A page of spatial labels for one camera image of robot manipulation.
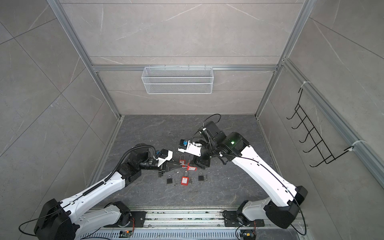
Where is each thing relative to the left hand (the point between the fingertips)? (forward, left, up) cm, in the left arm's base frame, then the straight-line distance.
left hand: (181, 162), depth 68 cm
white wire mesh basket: (+58, +3, +6) cm, 59 cm away
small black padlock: (0, +8, -23) cm, 25 cm away
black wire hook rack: (-2, -59, +10) cm, 60 cm away
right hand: (+2, -6, +4) cm, 7 cm away
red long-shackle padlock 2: (0, -1, -22) cm, 22 cm away
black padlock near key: (+1, -10, -24) cm, 26 cm away
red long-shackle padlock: (-1, -3, -2) cm, 3 cm away
